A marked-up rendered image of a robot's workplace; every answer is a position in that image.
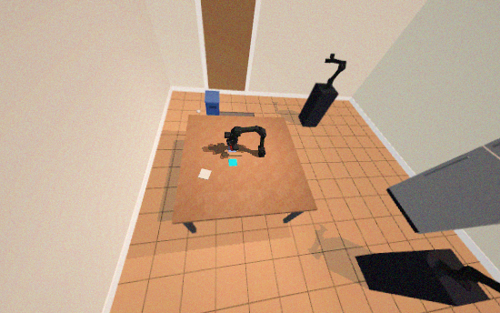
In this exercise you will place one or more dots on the cream flat square pad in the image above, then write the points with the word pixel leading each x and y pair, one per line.
pixel 205 174

